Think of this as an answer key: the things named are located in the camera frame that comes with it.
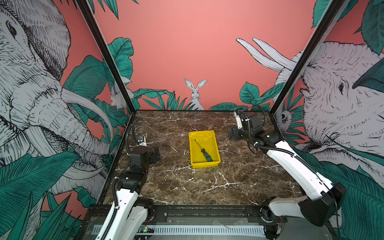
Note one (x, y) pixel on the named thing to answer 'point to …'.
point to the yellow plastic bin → (207, 139)
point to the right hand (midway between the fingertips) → (234, 125)
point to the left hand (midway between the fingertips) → (148, 147)
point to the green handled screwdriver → (208, 157)
